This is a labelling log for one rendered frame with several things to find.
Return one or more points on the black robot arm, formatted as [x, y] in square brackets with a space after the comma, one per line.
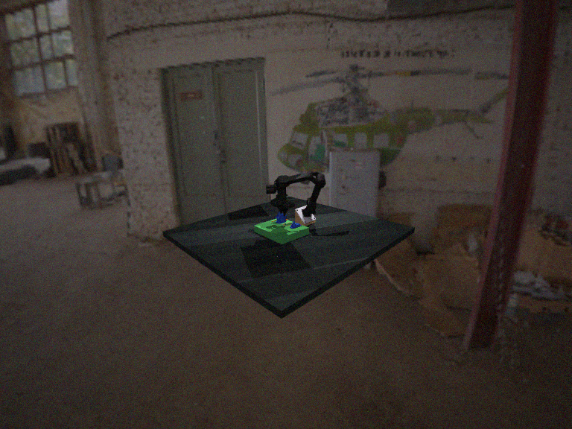
[284, 181]

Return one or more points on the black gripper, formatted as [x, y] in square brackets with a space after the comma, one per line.
[285, 206]

